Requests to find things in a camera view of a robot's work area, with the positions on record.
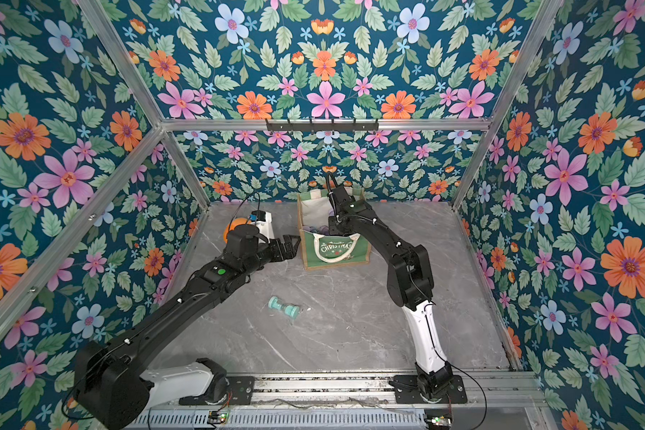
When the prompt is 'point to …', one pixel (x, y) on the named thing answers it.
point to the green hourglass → (292, 311)
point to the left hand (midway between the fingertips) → (292, 238)
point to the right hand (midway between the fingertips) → (346, 223)
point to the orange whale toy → (234, 224)
